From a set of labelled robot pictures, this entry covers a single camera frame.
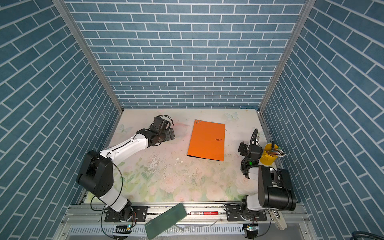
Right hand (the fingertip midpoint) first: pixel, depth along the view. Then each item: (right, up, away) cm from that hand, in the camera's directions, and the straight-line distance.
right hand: (250, 142), depth 92 cm
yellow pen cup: (+8, -9, -6) cm, 13 cm away
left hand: (-51, +5, 0) cm, 51 cm away
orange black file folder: (-26, 0, +11) cm, 28 cm away
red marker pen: (-29, -33, -18) cm, 48 cm away
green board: (-48, -35, -21) cm, 63 cm away
